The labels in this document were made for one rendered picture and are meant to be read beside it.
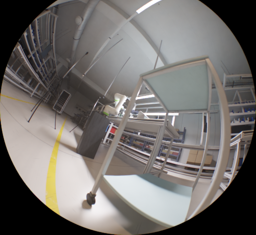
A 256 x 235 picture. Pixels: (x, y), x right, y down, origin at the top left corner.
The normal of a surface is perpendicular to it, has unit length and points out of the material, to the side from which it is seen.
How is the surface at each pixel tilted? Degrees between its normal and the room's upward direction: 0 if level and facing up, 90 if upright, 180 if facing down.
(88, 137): 90
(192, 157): 90
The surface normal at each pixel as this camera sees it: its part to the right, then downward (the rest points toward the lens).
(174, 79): -0.37, 0.85
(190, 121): -0.67, -0.52
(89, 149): 0.59, -0.10
